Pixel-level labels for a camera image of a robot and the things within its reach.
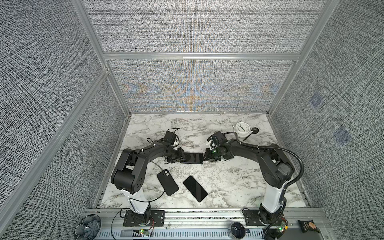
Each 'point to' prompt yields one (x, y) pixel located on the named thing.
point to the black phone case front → (167, 182)
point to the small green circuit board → (142, 231)
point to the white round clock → (242, 129)
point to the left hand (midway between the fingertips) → (184, 158)
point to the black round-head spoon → (254, 130)
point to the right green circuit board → (281, 227)
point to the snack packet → (306, 225)
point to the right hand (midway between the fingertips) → (203, 158)
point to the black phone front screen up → (195, 188)
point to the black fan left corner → (88, 227)
